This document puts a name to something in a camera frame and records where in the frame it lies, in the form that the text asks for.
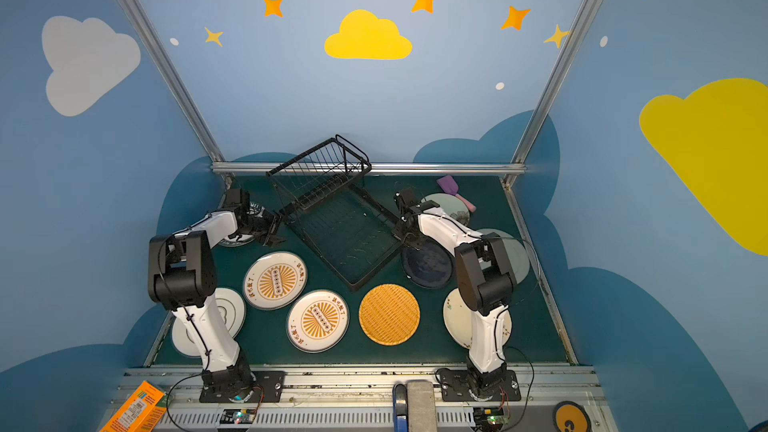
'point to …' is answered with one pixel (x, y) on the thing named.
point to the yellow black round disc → (570, 416)
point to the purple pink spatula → (448, 184)
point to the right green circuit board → (489, 418)
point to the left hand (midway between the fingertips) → (293, 224)
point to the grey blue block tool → (414, 406)
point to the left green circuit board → (238, 416)
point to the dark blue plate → (430, 266)
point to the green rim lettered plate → (237, 241)
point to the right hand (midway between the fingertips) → (401, 236)
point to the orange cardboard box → (140, 411)
